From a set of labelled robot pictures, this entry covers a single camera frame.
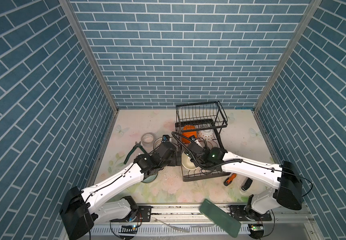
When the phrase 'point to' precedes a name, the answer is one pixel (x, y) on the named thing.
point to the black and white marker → (246, 184)
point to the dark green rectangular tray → (224, 220)
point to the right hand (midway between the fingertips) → (196, 152)
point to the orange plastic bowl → (188, 131)
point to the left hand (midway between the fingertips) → (175, 156)
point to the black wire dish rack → (200, 141)
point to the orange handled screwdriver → (229, 180)
